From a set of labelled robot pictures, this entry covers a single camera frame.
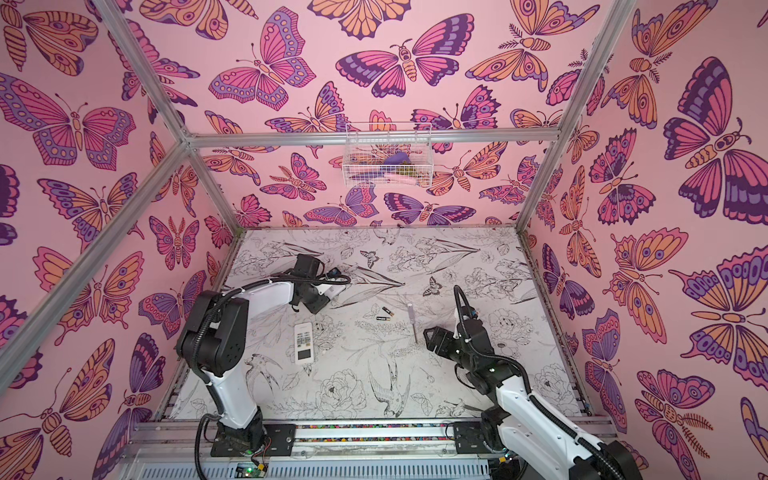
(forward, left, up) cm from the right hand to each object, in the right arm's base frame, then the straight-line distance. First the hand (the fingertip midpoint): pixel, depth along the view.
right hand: (434, 332), depth 84 cm
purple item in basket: (+47, +10, +26) cm, 55 cm away
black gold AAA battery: (+11, +13, -7) cm, 19 cm away
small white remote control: (-1, +39, -7) cm, 39 cm away
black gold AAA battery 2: (+8, +15, -7) cm, 18 cm away
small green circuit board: (-31, +47, -10) cm, 57 cm away
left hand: (+17, +36, -5) cm, 40 cm away
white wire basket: (+49, +13, +26) cm, 57 cm away
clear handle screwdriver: (+8, +6, -7) cm, 12 cm away
